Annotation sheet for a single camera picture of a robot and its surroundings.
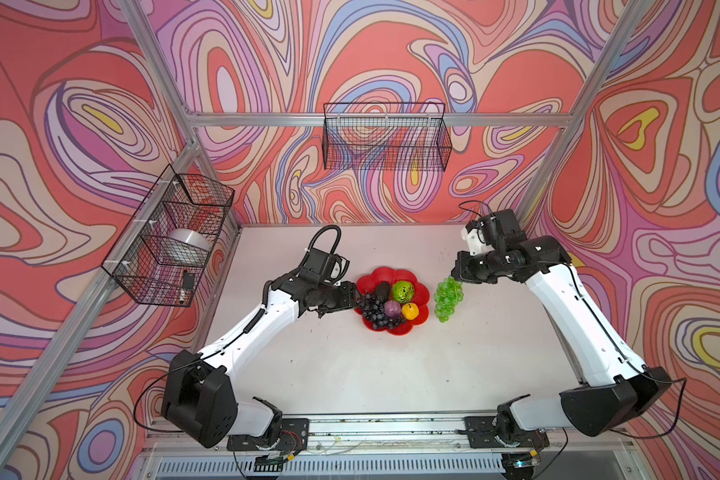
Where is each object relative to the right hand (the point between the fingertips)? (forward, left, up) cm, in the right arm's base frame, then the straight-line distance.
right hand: (454, 278), depth 74 cm
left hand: (0, +24, -8) cm, 25 cm away
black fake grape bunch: (+1, +20, -18) cm, 27 cm away
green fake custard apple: (+8, +11, -18) cm, 23 cm away
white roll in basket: (+6, +65, +9) cm, 66 cm away
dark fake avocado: (+10, +17, -20) cm, 28 cm away
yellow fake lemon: (+2, +9, -19) cm, 21 cm away
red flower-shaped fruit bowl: (+14, +21, -22) cm, 33 cm away
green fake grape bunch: (-2, +1, -3) cm, 4 cm away
